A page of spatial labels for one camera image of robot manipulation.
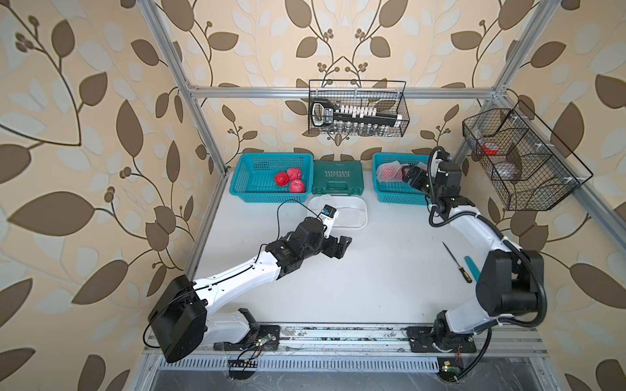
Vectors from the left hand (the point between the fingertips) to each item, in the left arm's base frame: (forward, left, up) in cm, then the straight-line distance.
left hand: (337, 230), depth 78 cm
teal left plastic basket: (+41, +39, -18) cm, 60 cm away
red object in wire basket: (+23, -52, +15) cm, 58 cm away
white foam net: (+20, +6, -11) cm, 24 cm away
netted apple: (+36, +24, -14) cm, 45 cm away
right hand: (+22, -28, +6) cm, 36 cm away
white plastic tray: (+23, -10, -14) cm, 29 cm away
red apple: (+30, +16, -12) cm, 36 cm away
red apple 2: (+38, +18, -12) cm, 44 cm away
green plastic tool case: (+37, -2, -13) cm, 39 cm away
